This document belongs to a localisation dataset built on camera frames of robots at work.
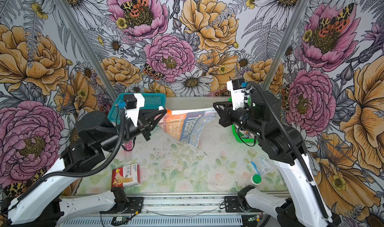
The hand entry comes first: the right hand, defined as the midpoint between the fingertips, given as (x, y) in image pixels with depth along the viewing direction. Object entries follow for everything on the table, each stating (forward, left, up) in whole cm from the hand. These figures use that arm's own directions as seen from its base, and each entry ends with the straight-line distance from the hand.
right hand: (215, 110), depth 55 cm
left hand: (-3, +18, +2) cm, 18 cm away
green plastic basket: (+14, -21, -42) cm, 49 cm away
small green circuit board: (-27, +44, -45) cm, 69 cm away
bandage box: (-9, +44, -40) cm, 61 cm away
